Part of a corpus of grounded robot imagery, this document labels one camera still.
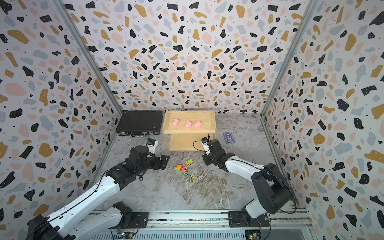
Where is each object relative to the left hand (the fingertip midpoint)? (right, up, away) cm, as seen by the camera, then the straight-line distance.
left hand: (163, 155), depth 79 cm
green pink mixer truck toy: (+11, -11, +8) cm, 18 cm away
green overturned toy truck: (+15, -14, +6) cm, 22 cm away
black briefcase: (-27, +18, +34) cm, 47 cm away
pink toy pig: (+5, +18, +8) cm, 20 cm away
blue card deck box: (+40, +8, +27) cm, 48 cm away
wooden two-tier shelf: (+9, +14, +8) cm, 19 cm away
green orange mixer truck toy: (+7, -9, +10) cm, 16 cm away
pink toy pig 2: (+13, +17, +6) cm, 22 cm away
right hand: (+23, -1, +12) cm, 26 cm away
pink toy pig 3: (+18, +17, +7) cm, 26 cm away
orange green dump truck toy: (+13, -7, +13) cm, 19 cm away
